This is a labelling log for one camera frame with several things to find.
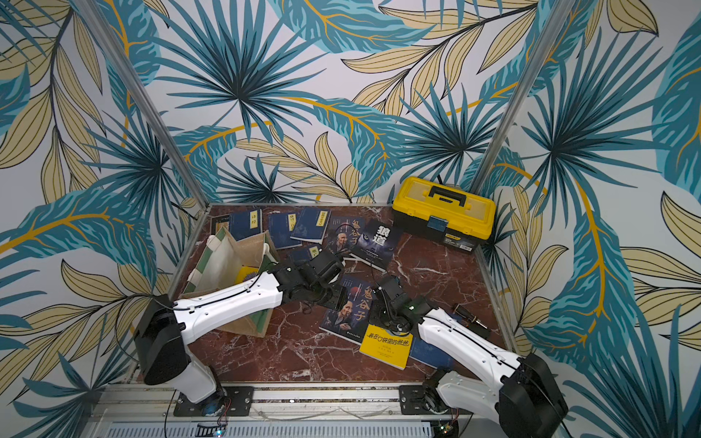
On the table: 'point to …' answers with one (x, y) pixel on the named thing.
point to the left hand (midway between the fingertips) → (338, 302)
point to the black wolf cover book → (377, 245)
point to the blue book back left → (244, 224)
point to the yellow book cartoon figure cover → (389, 348)
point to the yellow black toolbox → (443, 213)
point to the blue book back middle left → (281, 227)
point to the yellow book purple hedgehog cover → (246, 273)
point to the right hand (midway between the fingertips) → (372, 315)
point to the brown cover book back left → (224, 218)
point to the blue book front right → (429, 354)
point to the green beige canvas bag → (218, 265)
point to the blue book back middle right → (311, 224)
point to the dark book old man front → (350, 322)
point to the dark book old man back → (341, 232)
